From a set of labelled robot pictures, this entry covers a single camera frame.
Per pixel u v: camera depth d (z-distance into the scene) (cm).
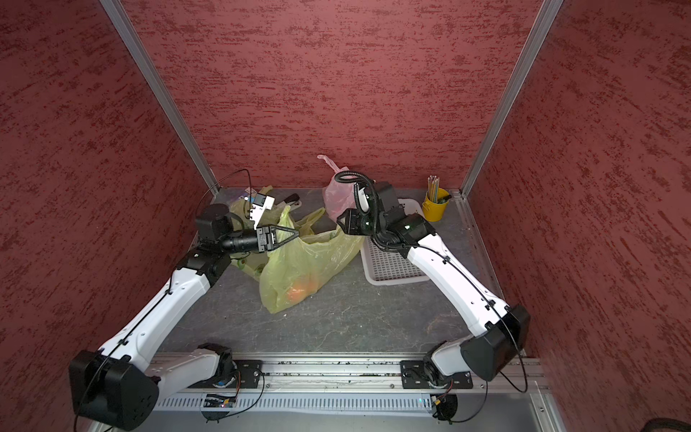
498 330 39
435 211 107
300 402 77
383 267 96
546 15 71
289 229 67
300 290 78
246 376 75
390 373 76
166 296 48
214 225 55
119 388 37
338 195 104
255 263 94
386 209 53
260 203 64
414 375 73
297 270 74
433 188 103
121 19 72
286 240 67
